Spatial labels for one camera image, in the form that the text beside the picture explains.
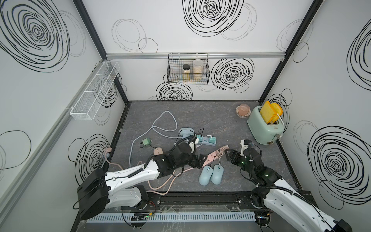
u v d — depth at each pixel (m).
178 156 0.57
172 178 0.81
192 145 0.64
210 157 0.87
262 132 0.87
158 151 0.91
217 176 0.80
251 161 0.59
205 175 0.81
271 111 0.85
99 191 0.40
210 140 0.92
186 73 0.85
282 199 0.51
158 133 0.99
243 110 1.08
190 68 0.87
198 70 0.86
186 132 0.97
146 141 0.94
